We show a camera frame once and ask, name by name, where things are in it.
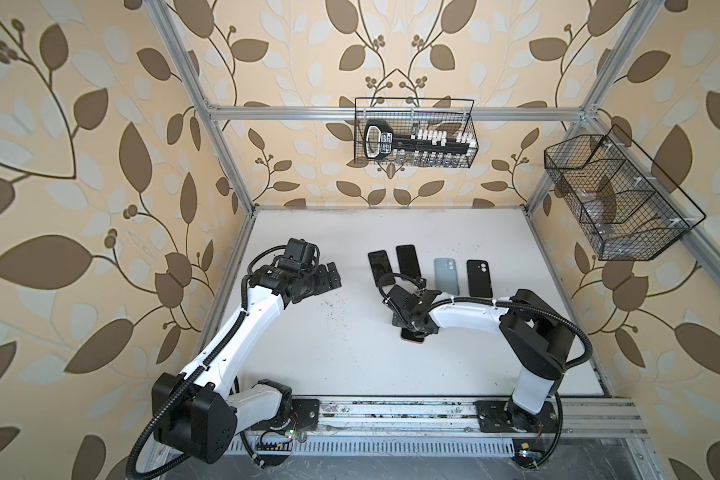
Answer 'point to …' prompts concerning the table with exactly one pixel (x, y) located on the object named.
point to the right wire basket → (626, 205)
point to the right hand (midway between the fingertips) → (409, 322)
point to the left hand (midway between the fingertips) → (329, 279)
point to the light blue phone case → (446, 276)
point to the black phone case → (479, 279)
